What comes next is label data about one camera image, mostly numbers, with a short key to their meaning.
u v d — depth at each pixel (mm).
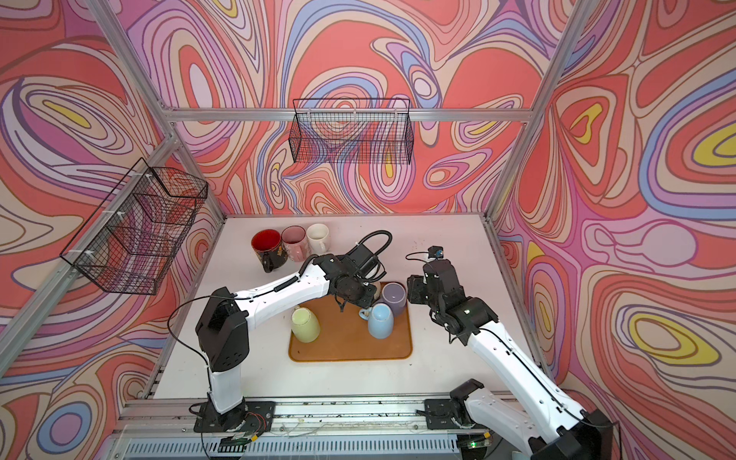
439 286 555
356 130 964
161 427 731
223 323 506
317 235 1052
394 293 896
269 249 962
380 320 800
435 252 669
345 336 867
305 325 791
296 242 986
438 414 734
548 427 388
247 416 724
